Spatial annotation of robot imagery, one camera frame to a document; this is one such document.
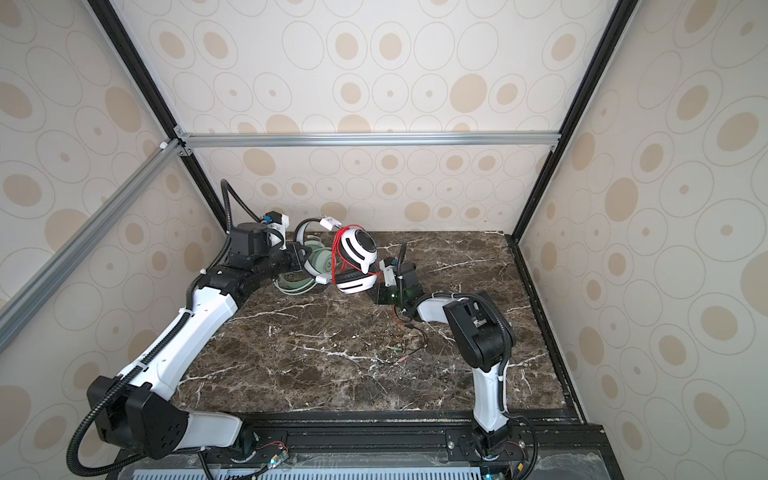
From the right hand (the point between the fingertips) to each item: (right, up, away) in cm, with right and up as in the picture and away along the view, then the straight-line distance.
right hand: (368, 290), depth 97 cm
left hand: (-11, +13, -21) cm, 28 cm away
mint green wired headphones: (-12, +7, -21) cm, 25 cm away
